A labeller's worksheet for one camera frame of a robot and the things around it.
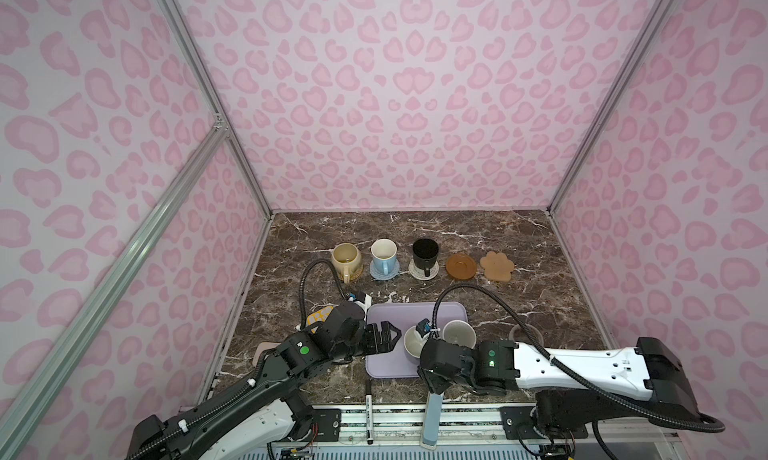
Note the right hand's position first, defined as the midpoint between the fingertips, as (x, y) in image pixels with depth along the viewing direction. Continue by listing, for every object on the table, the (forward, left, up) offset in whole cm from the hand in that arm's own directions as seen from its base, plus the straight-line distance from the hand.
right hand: (427, 371), depth 72 cm
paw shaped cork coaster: (+37, -26, -11) cm, 47 cm away
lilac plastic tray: (+5, +8, -11) cm, 14 cm away
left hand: (+7, +9, +5) cm, 12 cm away
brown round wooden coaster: (+37, -14, -10) cm, 41 cm away
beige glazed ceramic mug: (+37, +25, -6) cm, 45 cm away
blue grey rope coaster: (+32, +13, -9) cm, 36 cm away
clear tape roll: (+13, -33, -9) cm, 37 cm away
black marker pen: (-8, +14, -9) cm, 18 cm away
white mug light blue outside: (+33, +12, 0) cm, 36 cm away
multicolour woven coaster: (+33, 0, -9) cm, 34 cm away
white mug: (+11, -9, -4) cm, 15 cm away
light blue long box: (-9, -1, -7) cm, 12 cm away
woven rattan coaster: (+31, +23, -8) cm, 39 cm away
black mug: (+36, -1, -1) cm, 36 cm away
